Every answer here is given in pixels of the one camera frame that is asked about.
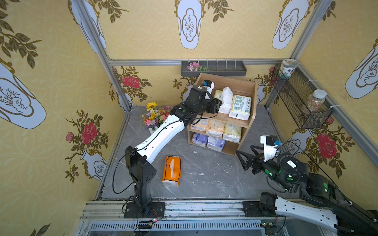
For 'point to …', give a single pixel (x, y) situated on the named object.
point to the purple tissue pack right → (215, 144)
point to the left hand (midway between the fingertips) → (211, 100)
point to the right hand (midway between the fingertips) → (243, 149)
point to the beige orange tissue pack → (215, 128)
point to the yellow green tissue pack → (232, 132)
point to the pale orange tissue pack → (200, 126)
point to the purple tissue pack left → (199, 140)
